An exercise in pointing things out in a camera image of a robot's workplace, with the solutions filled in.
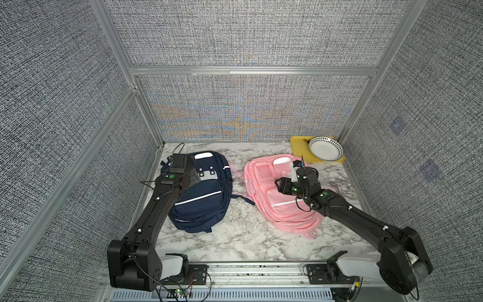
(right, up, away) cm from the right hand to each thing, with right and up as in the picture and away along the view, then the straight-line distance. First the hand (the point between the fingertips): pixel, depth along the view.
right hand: (278, 177), depth 84 cm
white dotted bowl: (+35, +14, +30) cm, 48 cm away
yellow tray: (+20, +13, +30) cm, 38 cm away
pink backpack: (-7, 0, +11) cm, 13 cm away
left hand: (-39, 0, 0) cm, 39 cm away
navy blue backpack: (-34, -15, +4) cm, 37 cm away
